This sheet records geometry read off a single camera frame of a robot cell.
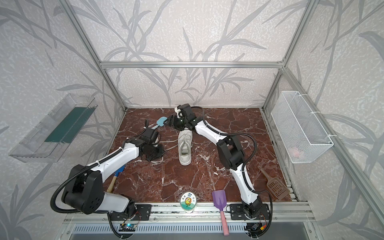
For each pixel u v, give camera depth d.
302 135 0.61
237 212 0.73
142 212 0.74
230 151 0.58
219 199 0.77
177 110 0.88
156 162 0.91
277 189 0.81
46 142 0.63
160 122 1.12
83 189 0.42
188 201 0.71
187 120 0.75
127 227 0.72
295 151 0.72
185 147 0.91
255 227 0.75
